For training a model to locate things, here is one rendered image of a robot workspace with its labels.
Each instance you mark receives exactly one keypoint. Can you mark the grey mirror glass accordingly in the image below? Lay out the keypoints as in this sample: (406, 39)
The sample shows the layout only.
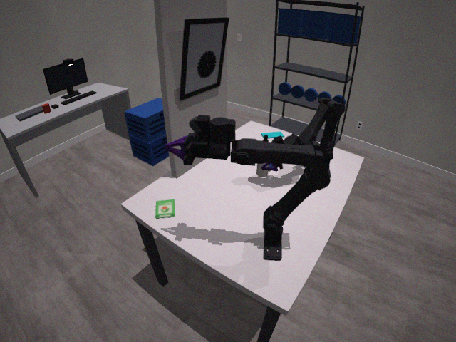
(203, 37)

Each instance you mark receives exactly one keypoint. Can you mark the black rectangular frame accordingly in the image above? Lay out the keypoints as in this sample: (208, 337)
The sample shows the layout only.
(189, 22)

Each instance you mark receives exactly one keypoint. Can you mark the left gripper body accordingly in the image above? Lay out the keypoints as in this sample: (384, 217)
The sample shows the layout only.
(189, 156)

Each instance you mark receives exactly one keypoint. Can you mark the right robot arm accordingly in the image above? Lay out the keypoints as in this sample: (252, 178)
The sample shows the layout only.
(330, 112)

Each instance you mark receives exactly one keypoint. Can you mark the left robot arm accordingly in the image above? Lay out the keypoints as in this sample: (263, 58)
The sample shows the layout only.
(249, 151)

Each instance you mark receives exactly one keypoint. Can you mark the teal flat rectangular block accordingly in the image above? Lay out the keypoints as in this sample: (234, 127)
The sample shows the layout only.
(273, 134)

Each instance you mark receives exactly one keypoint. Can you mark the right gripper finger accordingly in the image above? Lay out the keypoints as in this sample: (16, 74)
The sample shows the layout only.
(274, 168)

